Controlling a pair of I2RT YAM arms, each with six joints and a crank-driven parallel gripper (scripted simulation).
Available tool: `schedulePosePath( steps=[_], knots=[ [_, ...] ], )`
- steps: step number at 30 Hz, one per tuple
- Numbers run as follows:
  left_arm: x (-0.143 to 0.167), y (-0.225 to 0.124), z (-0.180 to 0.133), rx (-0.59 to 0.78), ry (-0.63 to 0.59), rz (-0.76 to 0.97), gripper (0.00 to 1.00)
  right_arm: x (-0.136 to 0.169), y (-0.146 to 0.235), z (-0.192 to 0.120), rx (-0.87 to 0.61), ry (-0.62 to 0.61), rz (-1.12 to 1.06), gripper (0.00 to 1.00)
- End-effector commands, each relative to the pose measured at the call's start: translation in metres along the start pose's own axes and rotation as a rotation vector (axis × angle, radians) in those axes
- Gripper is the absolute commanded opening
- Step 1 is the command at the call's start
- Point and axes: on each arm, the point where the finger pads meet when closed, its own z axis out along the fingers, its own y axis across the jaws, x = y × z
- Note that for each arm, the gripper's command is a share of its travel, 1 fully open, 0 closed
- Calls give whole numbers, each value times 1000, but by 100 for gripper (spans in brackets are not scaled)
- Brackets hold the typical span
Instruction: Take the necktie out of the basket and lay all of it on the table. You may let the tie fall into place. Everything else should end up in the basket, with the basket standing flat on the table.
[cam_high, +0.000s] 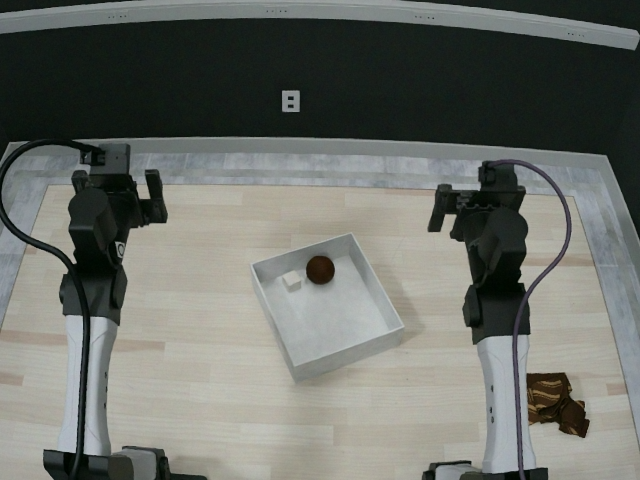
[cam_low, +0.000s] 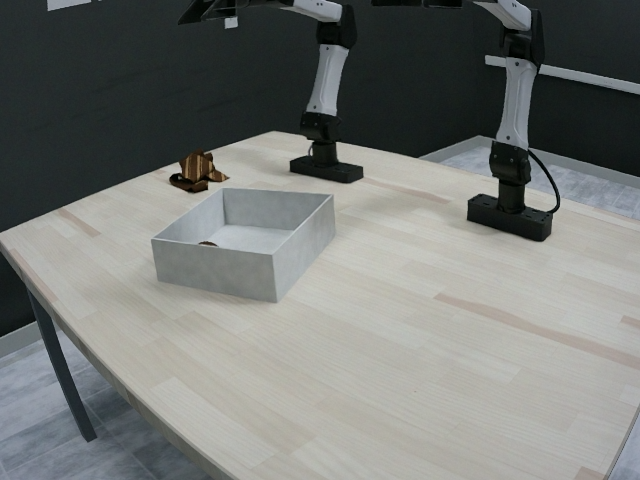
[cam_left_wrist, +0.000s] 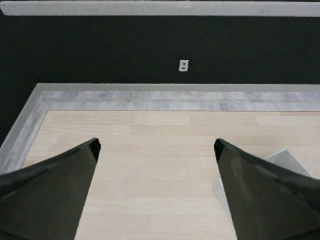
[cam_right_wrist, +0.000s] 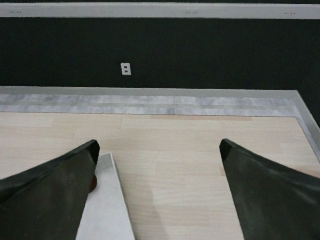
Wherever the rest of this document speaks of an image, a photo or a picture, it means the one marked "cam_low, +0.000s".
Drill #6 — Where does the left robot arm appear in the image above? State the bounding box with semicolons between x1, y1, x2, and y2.
466;0;553;228

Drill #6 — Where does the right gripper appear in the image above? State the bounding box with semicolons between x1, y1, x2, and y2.
177;0;250;26

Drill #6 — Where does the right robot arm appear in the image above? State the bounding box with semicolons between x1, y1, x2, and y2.
247;0;364;177

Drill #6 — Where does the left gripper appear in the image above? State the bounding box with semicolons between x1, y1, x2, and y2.
370;0;464;10

